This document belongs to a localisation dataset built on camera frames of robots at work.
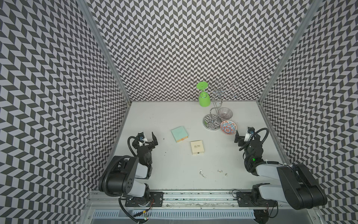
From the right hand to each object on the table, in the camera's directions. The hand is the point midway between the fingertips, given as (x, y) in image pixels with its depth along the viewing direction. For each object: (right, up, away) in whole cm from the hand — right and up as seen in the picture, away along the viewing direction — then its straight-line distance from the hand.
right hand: (244, 132), depth 88 cm
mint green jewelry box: (-42, -2, +7) cm, 43 cm away
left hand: (-64, -1, 0) cm, 64 cm away
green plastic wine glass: (-25, +24, +7) cm, 35 cm away
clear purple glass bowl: (-7, +12, +20) cm, 25 cm away
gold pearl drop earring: (-17, -23, -5) cm, 29 cm away
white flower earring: (-29, -24, -6) cm, 38 cm away
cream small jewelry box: (-30, -9, +1) cm, 32 cm away
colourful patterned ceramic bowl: (-6, +2, +13) cm, 15 cm away
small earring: (-14, -24, -6) cm, 28 cm away
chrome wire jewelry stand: (-17, +27, -8) cm, 33 cm away
